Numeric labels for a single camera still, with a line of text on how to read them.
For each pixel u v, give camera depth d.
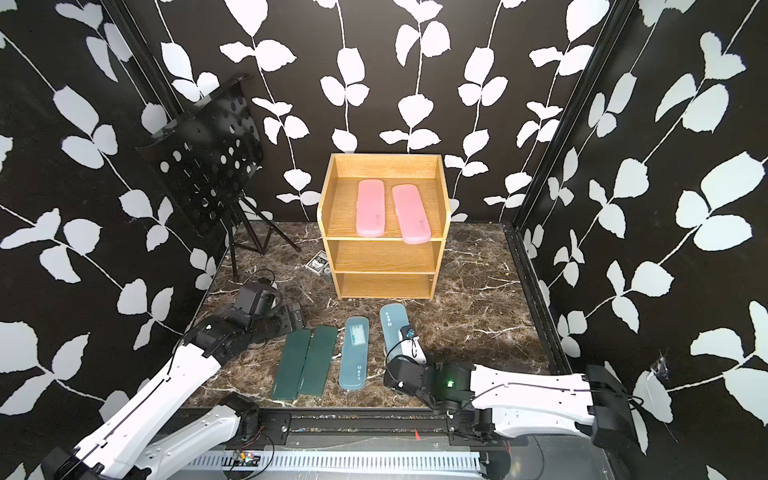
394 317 0.80
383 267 0.87
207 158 1.46
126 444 0.39
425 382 0.54
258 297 0.58
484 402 0.48
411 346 0.64
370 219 0.76
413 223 0.77
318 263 1.06
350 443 0.72
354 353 0.86
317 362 0.83
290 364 0.83
